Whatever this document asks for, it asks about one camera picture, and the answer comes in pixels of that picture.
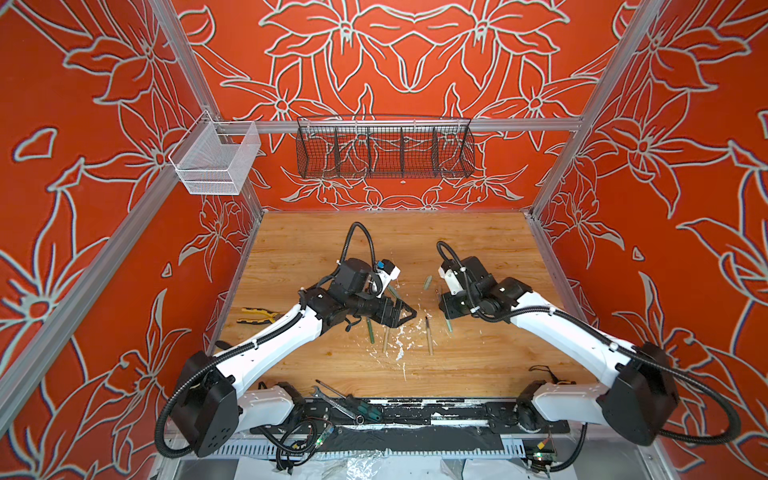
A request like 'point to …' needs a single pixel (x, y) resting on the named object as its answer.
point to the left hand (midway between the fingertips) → (404, 306)
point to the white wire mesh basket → (216, 157)
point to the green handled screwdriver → (366, 409)
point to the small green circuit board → (542, 457)
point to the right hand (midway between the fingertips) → (436, 304)
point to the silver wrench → (359, 419)
